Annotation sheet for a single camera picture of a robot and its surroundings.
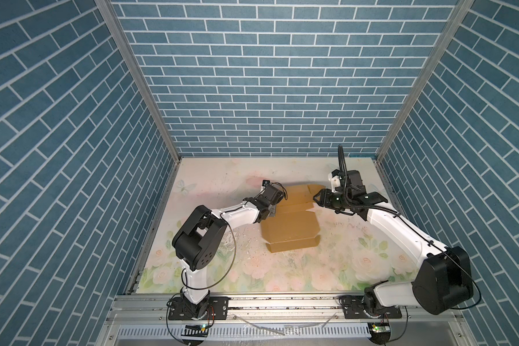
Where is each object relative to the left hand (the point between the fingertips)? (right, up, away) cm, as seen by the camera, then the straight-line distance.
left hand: (267, 205), depth 97 cm
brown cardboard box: (+12, -8, -5) cm, 15 cm away
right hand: (+20, +6, -12) cm, 24 cm away
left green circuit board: (-24, -39, -24) cm, 52 cm away
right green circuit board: (+40, -40, -23) cm, 61 cm away
